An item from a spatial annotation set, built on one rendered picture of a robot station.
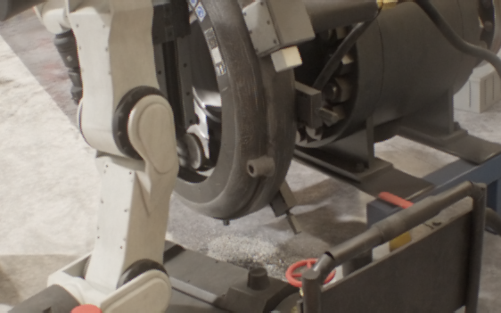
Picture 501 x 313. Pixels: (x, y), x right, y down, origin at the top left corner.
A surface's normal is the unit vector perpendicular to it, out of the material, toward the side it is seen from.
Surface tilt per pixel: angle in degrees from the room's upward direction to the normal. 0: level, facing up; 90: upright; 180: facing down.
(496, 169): 90
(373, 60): 91
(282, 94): 89
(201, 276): 0
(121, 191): 66
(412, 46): 89
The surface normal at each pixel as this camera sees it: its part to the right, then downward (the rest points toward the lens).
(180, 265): -0.10, -0.92
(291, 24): 0.49, -0.11
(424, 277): 0.57, 0.26
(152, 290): 0.78, 0.17
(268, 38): -0.81, 0.30
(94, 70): -0.62, 0.33
